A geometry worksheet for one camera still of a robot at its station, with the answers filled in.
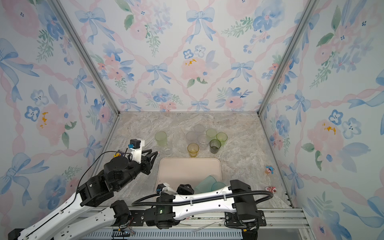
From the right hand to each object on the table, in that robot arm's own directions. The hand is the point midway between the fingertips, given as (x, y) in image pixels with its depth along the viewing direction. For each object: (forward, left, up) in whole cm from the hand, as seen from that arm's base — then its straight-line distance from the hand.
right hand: (186, 191), depth 68 cm
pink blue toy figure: (+15, -46, -9) cm, 49 cm away
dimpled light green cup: (+38, -14, -7) cm, 41 cm away
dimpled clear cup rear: (+46, -6, -9) cm, 47 cm away
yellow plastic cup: (+31, -2, -12) cm, 33 cm away
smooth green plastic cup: (+40, -22, -12) cm, 47 cm away
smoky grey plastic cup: (+34, -17, -13) cm, 40 cm away
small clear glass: (+29, +14, -13) cm, 35 cm away
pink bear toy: (+5, -45, -11) cm, 46 cm away
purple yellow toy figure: (+24, +45, -10) cm, 52 cm away
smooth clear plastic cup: (+36, -9, -11) cm, 39 cm away
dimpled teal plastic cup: (+5, -15, -5) cm, 17 cm away
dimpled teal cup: (+6, -10, -10) cm, 16 cm away
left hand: (+13, +14, +15) cm, 24 cm away
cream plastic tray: (+17, +8, -17) cm, 25 cm away
